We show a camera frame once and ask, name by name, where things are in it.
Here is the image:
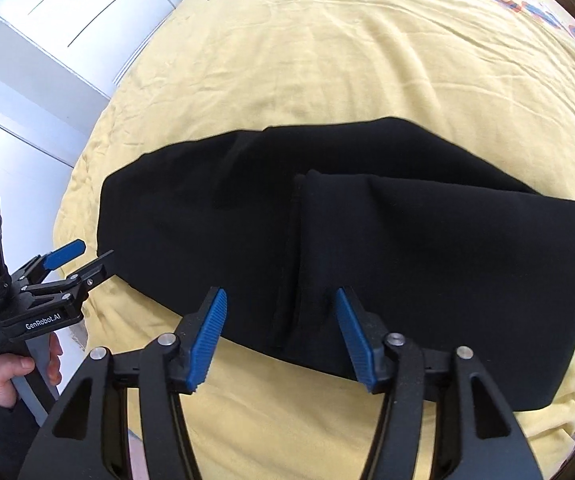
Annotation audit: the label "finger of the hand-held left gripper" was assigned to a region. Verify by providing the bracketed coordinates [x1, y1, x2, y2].
[20, 249, 116, 307]
[15, 239, 87, 282]

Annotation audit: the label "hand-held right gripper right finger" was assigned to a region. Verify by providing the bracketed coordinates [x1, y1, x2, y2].
[334, 287, 544, 480]

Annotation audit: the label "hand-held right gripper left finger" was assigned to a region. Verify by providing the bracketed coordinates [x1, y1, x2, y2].
[16, 287, 228, 480]

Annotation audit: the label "black pants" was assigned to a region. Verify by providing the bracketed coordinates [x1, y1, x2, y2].
[96, 117, 575, 411]

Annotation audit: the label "person's left forearm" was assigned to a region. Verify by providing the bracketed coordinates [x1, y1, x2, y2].
[0, 360, 44, 480]

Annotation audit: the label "person's left hand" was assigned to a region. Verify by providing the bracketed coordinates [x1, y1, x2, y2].
[0, 332, 64, 410]

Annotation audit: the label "white door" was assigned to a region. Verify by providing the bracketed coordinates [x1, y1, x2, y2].
[0, 105, 99, 202]

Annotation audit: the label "white wardrobe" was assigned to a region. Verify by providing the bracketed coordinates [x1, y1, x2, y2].
[0, 0, 219, 102]

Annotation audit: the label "yellow printed bed cover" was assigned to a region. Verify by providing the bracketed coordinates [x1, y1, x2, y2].
[52, 0, 575, 480]

